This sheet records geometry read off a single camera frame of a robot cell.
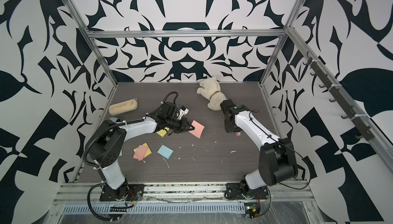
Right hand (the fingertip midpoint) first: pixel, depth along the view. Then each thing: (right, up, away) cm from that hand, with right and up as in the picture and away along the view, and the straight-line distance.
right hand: (234, 126), depth 87 cm
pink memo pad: (-20, -2, +2) cm, 20 cm away
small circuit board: (+4, -35, -15) cm, 39 cm away
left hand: (-23, 0, 0) cm, 23 cm away
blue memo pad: (-39, -15, +1) cm, 42 cm away
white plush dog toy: (-12, +22, +18) cm, 31 cm away
